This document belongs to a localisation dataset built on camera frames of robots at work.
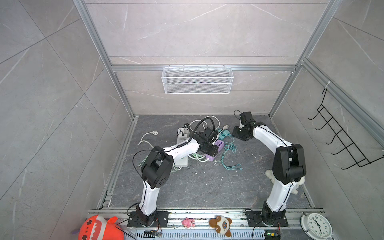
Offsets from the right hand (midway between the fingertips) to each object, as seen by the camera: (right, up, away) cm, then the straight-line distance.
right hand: (234, 133), depth 97 cm
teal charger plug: (-5, -1, +7) cm, 9 cm away
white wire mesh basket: (-25, +36, +4) cm, 44 cm away
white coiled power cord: (-22, +7, -25) cm, 34 cm away
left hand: (-13, -9, -6) cm, 17 cm away
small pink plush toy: (-29, -42, -27) cm, 58 cm away
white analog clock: (+31, -43, -28) cm, 60 cm away
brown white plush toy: (-13, -43, -27) cm, 52 cm away
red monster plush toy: (-70, -41, -33) cm, 87 cm away
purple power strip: (-10, -7, -4) cm, 13 cm away
